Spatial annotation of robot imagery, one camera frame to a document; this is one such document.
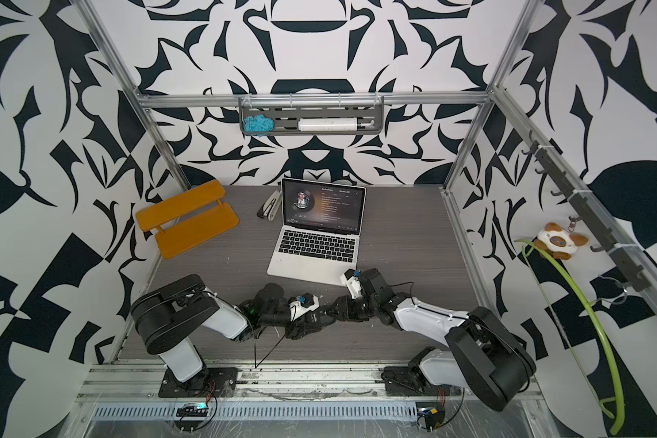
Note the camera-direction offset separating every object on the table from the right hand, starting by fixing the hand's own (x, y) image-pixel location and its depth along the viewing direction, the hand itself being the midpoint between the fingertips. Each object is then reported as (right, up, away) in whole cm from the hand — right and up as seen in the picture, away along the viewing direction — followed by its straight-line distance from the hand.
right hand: (328, 309), depth 83 cm
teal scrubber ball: (-23, +59, +8) cm, 64 cm away
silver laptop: (-3, +24, +22) cm, 33 cm away
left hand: (-4, -1, +3) cm, 5 cm away
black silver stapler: (-23, +33, +28) cm, 49 cm away
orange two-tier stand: (-55, +27, +25) cm, 66 cm away
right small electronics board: (+27, -23, -12) cm, 38 cm away
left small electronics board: (-36, -23, -10) cm, 44 cm away
